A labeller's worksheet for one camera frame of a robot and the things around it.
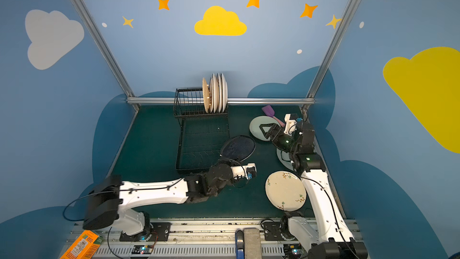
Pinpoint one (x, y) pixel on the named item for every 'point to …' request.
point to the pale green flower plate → (256, 131)
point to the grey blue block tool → (248, 243)
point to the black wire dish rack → (200, 135)
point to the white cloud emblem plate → (215, 93)
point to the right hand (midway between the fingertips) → (266, 128)
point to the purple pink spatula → (269, 110)
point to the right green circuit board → (293, 250)
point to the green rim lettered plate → (224, 94)
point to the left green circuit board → (142, 249)
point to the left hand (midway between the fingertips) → (241, 154)
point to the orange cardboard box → (84, 247)
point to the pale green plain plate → (285, 158)
